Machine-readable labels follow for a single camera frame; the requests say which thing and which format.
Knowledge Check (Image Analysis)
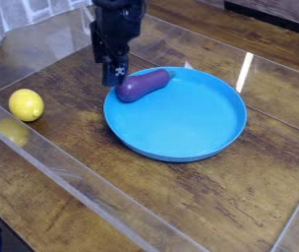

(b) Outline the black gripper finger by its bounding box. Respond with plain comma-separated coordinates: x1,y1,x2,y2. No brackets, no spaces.
89,22,106,63
103,55,128,87

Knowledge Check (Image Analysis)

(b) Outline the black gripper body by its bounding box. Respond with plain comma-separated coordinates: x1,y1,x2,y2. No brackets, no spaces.
92,0,147,57

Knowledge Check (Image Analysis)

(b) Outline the purple toy eggplant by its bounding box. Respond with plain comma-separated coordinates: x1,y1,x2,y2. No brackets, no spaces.
115,69,175,102

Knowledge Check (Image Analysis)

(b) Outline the blue round tray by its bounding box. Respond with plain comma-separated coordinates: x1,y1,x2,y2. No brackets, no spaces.
104,67,247,162

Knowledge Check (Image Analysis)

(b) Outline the yellow toy lemon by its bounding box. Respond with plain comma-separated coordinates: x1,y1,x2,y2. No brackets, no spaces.
9,89,44,122

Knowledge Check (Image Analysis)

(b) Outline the white patterned curtain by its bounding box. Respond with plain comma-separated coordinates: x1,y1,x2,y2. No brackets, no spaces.
0,0,93,47

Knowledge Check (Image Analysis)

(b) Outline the dark bar on table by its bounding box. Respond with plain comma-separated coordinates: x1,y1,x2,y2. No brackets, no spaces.
225,0,299,33

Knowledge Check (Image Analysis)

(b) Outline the clear acrylic enclosure wall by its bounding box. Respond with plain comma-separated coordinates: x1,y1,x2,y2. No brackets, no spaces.
0,0,299,252

